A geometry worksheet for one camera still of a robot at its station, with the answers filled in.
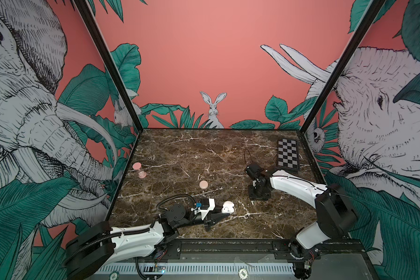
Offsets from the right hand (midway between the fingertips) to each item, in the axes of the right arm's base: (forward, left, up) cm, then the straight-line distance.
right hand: (251, 196), depth 86 cm
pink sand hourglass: (+14, +60, +7) cm, 62 cm away
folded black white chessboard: (+26, -26, -2) cm, 37 cm away
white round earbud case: (-12, +13, +17) cm, 25 cm away
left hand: (-13, +13, +16) cm, 24 cm away
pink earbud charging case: (+8, +25, -3) cm, 26 cm away
